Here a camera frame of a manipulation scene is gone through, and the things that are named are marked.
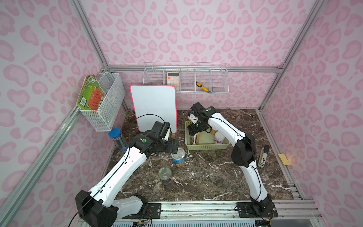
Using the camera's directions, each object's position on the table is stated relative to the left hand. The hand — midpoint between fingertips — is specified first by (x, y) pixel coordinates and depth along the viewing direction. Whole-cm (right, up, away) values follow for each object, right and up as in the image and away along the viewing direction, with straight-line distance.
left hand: (170, 142), depth 76 cm
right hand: (+14, +5, +17) cm, 22 cm away
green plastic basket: (+23, -3, +25) cm, 34 cm away
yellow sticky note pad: (+74, -14, +19) cm, 78 cm away
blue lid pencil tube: (-32, +4, +6) cm, 33 cm away
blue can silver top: (+5, -10, +6) cm, 12 cm away
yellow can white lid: (+16, 0, +14) cm, 21 cm away
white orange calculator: (0, +39, +19) cm, 44 cm away
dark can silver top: (-3, -17, -1) cm, 18 cm away
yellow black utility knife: (+20, +34, +22) cm, 45 cm away
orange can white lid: (+23, +6, -1) cm, 24 cm away
